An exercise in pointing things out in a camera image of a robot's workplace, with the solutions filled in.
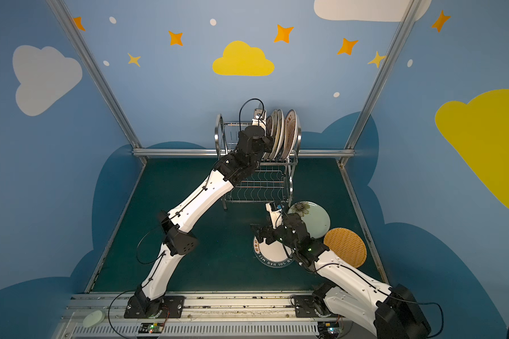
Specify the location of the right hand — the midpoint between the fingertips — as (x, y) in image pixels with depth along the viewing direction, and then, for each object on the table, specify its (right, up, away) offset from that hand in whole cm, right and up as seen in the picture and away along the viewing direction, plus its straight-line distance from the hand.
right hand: (263, 219), depth 80 cm
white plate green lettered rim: (+4, -16, +6) cm, 18 cm away
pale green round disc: (-58, -32, -10) cm, 67 cm away
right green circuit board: (+22, -36, -9) cm, 43 cm away
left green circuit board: (-39, -35, -9) cm, 53 cm away
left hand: (+1, +35, -7) cm, 35 cm away
